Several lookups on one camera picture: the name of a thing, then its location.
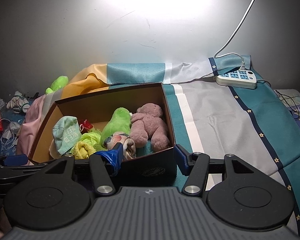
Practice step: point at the light mint cloth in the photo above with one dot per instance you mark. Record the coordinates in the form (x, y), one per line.
(65, 134)

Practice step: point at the neon yellow knotted cloth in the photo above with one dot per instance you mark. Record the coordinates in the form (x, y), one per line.
(92, 138)

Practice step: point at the green plush toy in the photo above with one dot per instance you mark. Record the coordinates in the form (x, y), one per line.
(59, 83)

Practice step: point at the striped teal orange tablecloth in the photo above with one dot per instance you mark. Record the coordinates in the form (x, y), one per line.
(251, 123)

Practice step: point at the teal mesh cloth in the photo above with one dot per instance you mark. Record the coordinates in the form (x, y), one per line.
(145, 150)

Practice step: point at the white gloves bundle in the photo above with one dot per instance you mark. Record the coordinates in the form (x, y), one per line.
(19, 103)

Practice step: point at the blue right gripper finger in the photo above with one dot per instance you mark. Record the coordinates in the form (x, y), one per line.
(112, 158)
(181, 156)
(16, 160)

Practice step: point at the pink teddy bear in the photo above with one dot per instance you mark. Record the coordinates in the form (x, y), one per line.
(147, 124)

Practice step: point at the red knitted item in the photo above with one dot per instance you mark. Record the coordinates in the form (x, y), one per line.
(85, 126)

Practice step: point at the green plush frog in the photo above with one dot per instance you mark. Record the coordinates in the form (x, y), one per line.
(120, 122)

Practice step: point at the white power strip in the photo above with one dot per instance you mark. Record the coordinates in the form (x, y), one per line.
(238, 78)

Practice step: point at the olive green knitted cloth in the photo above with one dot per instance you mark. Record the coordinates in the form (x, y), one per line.
(82, 150)

